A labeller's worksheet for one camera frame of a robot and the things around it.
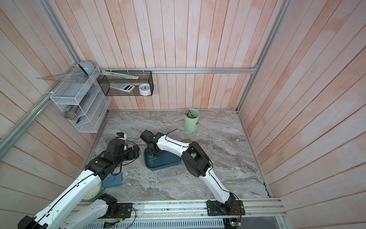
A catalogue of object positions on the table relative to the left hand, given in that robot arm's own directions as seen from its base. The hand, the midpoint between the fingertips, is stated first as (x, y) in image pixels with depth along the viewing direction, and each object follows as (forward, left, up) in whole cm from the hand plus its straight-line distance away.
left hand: (132, 150), depth 80 cm
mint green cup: (+25, -36, -8) cm, 45 cm away
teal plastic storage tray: (+1, -17, -15) cm, 23 cm away
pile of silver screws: (+1, -9, -14) cm, 16 cm away
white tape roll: (+40, -3, +13) cm, 42 cm away
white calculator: (+43, +11, +12) cm, 46 cm away
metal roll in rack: (+14, +32, +16) cm, 38 cm away
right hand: (+6, -8, -14) cm, 17 cm away
